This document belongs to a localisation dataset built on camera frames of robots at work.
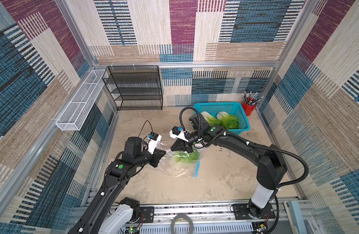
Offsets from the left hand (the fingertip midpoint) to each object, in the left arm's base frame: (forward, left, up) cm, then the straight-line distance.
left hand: (164, 152), depth 74 cm
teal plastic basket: (+40, -52, -12) cm, 67 cm away
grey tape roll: (-25, -7, -18) cm, 31 cm away
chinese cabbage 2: (+28, -30, -10) cm, 42 cm away
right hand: (+3, -6, -1) cm, 6 cm away
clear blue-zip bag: (-2, -9, -11) cm, 14 cm away
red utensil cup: (+40, -58, -11) cm, 71 cm away
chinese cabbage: (+27, -40, -10) cm, 50 cm away
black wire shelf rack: (+54, +25, 0) cm, 59 cm away
